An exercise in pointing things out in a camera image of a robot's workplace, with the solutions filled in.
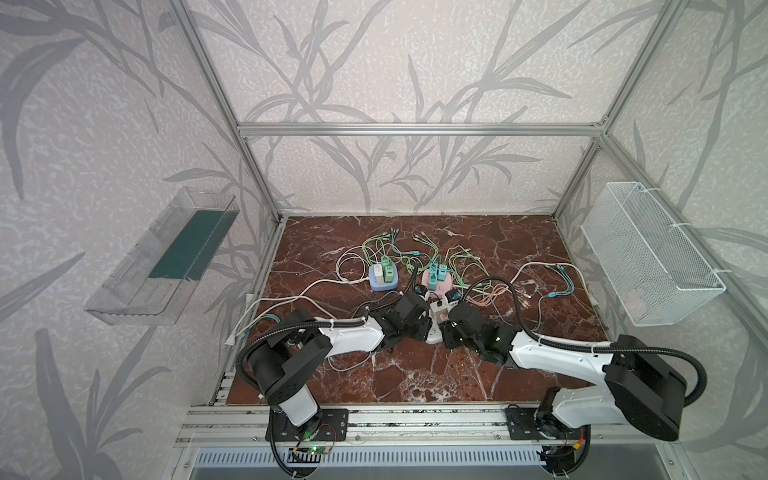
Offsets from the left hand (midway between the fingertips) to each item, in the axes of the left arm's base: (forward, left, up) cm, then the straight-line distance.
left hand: (430, 315), depth 89 cm
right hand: (-1, -3, +2) cm, 4 cm away
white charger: (+13, +16, +4) cm, 21 cm away
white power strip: (-1, -2, +4) cm, 4 cm away
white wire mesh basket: (-4, -45, +31) cm, 55 cm away
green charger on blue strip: (+15, +13, +3) cm, 20 cm away
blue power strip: (+11, +14, -1) cm, 18 cm away
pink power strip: (+10, -4, 0) cm, 11 cm away
